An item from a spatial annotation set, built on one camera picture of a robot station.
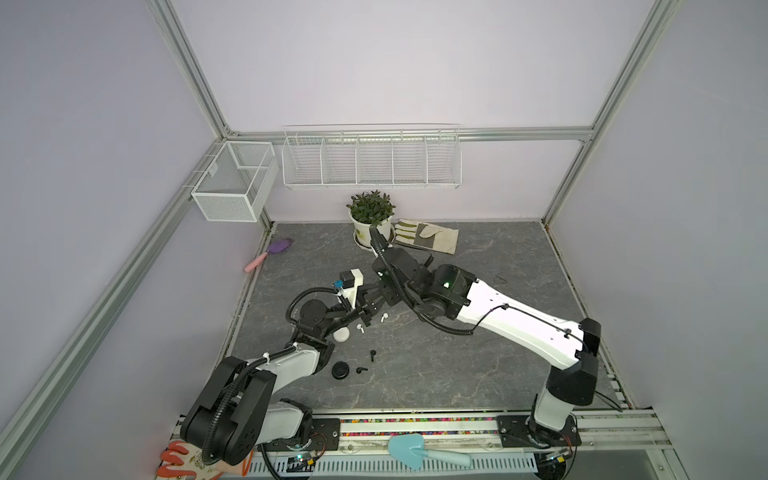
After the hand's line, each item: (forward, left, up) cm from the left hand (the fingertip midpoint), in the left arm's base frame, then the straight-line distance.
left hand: (391, 291), depth 74 cm
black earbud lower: (-11, +10, -23) cm, 27 cm away
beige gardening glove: (+37, -16, -23) cm, 46 cm away
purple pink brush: (+37, +42, -23) cm, 61 cm away
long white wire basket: (+49, +5, +6) cm, 50 cm away
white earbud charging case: (-1, +15, -21) cm, 26 cm away
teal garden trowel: (-31, -2, -22) cm, 38 cm away
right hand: (+2, 0, +5) cm, 5 cm away
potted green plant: (+37, +6, -6) cm, 38 cm away
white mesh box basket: (+44, +49, +2) cm, 66 cm away
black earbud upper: (-7, +6, -23) cm, 24 cm away
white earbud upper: (+4, +2, -22) cm, 22 cm away
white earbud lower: (+2, +11, -23) cm, 25 cm away
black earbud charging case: (-12, +15, -21) cm, 29 cm away
